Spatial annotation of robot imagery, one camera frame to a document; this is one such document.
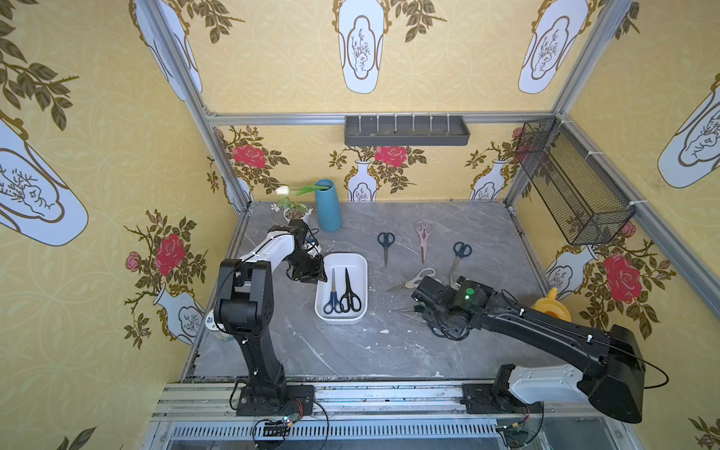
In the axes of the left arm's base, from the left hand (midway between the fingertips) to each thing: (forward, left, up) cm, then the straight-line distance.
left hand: (320, 278), depth 93 cm
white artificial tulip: (+21, +11, +20) cm, 31 cm away
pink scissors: (+22, -39, -3) cm, 45 cm away
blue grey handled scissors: (-7, -5, -5) cm, 10 cm away
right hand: (-18, -31, +6) cm, 36 cm away
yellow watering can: (-16, -67, +9) cm, 69 cm away
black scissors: (-6, -10, -4) cm, 12 cm away
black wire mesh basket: (+3, -73, +30) cm, 79 cm away
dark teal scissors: (+13, -52, -4) cm, 53 cm away
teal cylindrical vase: (+25, -2, +8) cm, 27 cm away
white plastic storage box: (+6, -13, -2) cm, 14 cm away
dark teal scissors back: (+19, -24, -5) cm, 31 cm away
